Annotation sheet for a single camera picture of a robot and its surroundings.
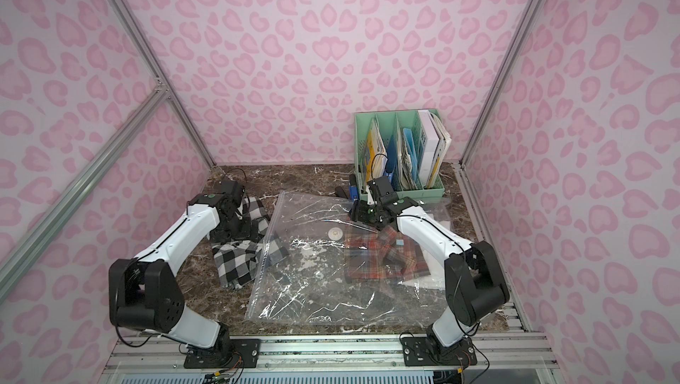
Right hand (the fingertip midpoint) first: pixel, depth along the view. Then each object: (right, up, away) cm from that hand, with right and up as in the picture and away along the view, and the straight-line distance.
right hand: (354, 214), depth 88 cm
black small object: (-6, +7, +20) cm, 22 cm away
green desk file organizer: (+18, +24, +8) cm, 31 cm away
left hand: (-37, -6, -1) cm, 37 cm away
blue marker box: (0, +8, +19) cm, 21 cm away
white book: (+29, +25, +5) cm, 38 cm away
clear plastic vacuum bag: (-11, -18, +2) cm, 21 cm away
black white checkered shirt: (-38, -16, 0) cm, 41 cm away
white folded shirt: (+27, -17, -2) cm, 31 cm away
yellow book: (+9, +20, +10) cm, 24 cm away
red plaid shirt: (+10, -14, -1) cm, 17 cm away
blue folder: (+12, +18, 0) cm, 22 cm away
